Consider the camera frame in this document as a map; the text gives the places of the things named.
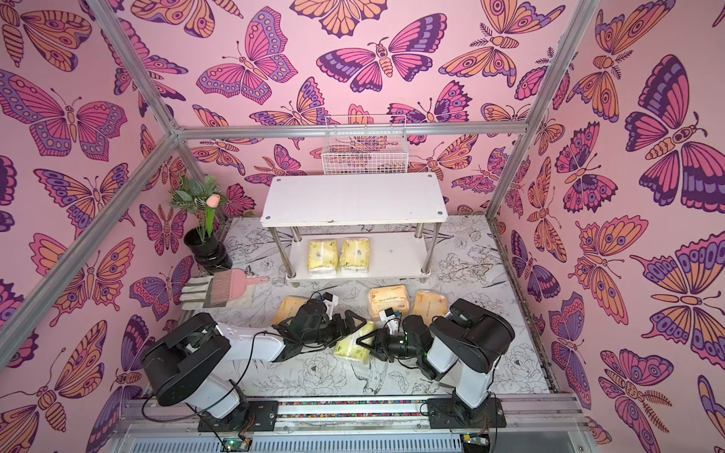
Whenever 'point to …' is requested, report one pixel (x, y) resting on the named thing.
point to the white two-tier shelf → (359, 199)
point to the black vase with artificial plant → (202, 196)
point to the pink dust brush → (216, 291)
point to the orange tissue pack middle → (383, 298)
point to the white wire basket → (365, 144)
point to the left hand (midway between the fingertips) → (363, 327)
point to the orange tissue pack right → (429, 305)
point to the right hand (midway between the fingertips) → (356, 351)
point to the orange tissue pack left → (289, 309)
